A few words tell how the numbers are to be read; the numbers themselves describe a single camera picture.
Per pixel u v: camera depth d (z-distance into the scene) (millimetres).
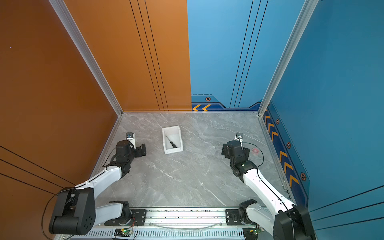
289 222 387
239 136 718
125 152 692
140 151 813
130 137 776
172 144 996
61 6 694
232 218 724
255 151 968
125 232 706
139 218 736
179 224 726
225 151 760
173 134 1077
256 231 698
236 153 610
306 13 711
